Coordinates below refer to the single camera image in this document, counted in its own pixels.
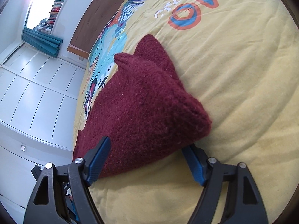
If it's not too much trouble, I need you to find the row of books on shelf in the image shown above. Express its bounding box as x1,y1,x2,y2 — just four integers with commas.
31,0,65,34

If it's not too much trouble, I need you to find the white wardrobe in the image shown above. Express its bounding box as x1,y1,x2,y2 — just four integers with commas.
1,45,84,212

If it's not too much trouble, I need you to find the teal curtain left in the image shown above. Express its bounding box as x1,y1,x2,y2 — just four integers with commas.
22,26,63,58

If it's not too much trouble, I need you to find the wooden headboard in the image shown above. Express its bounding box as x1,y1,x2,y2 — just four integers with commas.
67,0,125,59

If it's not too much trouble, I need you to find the yellow cartoon print duvet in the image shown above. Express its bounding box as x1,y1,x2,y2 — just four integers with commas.
74,0,298,223

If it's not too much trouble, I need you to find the dark red knit sweater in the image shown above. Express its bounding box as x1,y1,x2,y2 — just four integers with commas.
73,34,211,178

